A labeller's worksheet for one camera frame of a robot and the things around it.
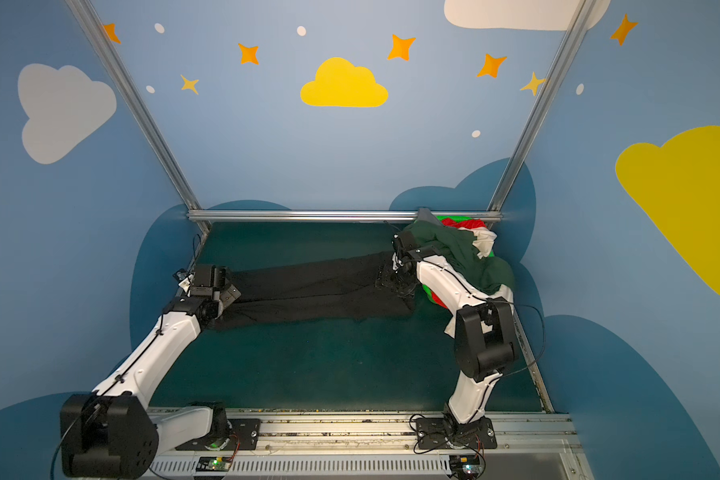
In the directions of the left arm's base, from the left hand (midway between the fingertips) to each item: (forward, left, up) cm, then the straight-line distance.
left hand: (221, 297), depth 85 cm
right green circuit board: (-38, -67, -14) cm, 78 cm away
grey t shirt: (+40, -64, -3) cm, 76 cm away
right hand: (+7, -48, -2) cm, 49 cm away
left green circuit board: (-38, -5, -14) cm, 41 cm away
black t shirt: (+12, -30, -13) cm, 35 cm away
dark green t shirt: (+24, -74, -4) cm, 78 cm away
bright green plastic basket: (-9, -55, +20) cm, 59 cm away
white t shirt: (+27, -84, -4) cm, 88 cm away
